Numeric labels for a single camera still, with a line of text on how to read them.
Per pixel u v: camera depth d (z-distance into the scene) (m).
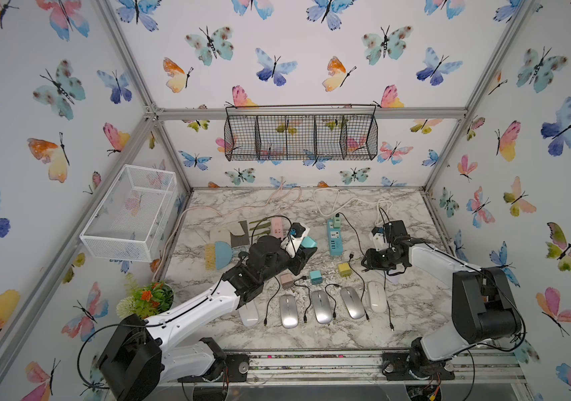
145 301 0.68
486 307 0.45
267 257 0.57
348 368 0.75
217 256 0.97
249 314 0.83
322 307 0.84
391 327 0.82
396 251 0.69
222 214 1.12
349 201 1.14
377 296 0.85
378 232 0.86
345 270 0.93
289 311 0.83
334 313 0.84
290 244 0.62
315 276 0.91
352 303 0.85
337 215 1.00
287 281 0.90
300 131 0.96
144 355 0.39
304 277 0.91
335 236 1.01
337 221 1.01
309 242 0.74
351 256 0.98
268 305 0.86
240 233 1.04
